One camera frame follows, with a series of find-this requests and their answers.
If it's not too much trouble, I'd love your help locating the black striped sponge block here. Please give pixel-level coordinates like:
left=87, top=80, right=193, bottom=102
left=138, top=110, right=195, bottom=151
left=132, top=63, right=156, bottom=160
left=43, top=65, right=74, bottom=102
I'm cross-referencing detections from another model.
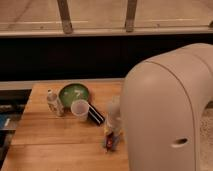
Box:
left=88, top=105, right=105, bottom=125

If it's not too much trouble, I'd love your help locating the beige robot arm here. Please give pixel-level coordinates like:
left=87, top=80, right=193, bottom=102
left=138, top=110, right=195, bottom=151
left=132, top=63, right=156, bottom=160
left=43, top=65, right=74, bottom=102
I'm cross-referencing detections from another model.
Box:
left=116, top=43, right=213, bottom=171

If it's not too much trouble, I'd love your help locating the right metal frame post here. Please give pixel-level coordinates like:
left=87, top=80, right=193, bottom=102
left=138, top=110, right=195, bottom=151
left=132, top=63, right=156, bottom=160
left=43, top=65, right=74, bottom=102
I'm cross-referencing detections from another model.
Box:
left=125, top=0, right=137, bottom=32

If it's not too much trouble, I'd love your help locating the metal frame post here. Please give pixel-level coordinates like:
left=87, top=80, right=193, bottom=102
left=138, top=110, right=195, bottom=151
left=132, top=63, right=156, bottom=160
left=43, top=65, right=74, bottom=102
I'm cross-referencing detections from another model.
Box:
left=57, top=0, right=73, bottom=34
left=125, top=0, right=137, bottom=32

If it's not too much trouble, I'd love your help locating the translucent plastic cup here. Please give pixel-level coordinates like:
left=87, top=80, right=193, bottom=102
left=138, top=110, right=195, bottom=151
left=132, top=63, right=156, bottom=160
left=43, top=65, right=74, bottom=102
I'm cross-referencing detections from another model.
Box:
left=70, top=99, right=89, bottom=122

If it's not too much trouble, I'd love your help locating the small white bottle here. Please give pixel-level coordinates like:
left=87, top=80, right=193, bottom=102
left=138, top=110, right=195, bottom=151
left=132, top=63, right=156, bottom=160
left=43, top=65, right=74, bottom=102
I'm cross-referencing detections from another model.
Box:
left=47, top=89, right=64, bottom=117

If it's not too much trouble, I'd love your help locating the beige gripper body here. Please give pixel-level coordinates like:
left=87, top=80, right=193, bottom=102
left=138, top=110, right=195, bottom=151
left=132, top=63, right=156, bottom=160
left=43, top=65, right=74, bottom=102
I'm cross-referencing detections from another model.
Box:
left=105, top=96, right=122, bottom=136

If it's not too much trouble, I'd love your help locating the green bowl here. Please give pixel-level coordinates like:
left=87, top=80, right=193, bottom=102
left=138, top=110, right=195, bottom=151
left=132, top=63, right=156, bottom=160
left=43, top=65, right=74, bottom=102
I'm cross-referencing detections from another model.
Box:
left=59, top=83, right=90, bottom=108

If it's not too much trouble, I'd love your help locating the left metal frame post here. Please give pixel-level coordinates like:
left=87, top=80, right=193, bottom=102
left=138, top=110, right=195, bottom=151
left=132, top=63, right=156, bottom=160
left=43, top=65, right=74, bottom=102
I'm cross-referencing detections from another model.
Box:
left=57, top=0, right=73, bottom=34

